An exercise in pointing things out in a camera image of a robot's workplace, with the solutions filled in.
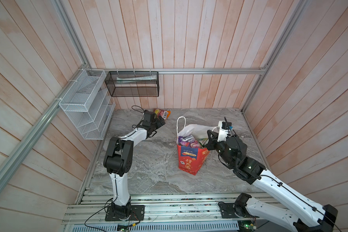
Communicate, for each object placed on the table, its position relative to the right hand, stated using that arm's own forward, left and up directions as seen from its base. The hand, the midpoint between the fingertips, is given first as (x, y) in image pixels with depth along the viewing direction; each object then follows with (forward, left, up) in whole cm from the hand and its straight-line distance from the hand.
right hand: (207, 131), depth 70 cm
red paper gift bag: (-9, +7, -13) cm, 17 cm away
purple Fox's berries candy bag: (0, +10, -9) cm, 14 cm away
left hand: (+21, +26, -20) cm, 39 cm away
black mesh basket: (+46, +47, -4) cm, 66 cm away
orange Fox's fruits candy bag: (+37, +25, -27) cm, 53 cm away
